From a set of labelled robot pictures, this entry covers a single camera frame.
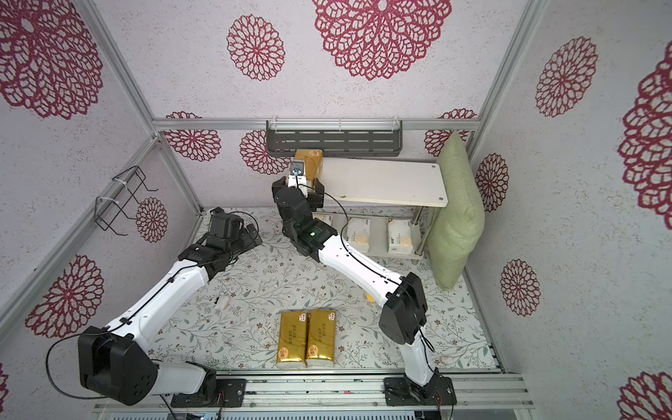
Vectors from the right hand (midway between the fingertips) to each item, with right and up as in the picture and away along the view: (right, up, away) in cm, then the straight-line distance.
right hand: (299, 177), depth 73 cm
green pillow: (+45, -14, +1) cm, 47 cm away
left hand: (-19, -17, +11) cm, 28 cm away
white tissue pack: (+33, -17, +22) cm, 43 cm away
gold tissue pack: (-2, -48, +3) cm, 48 cm away
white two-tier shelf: (+33, -3, +49) cm, 59 cm away
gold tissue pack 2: (+6, -48, +3) cm, 48 cm away
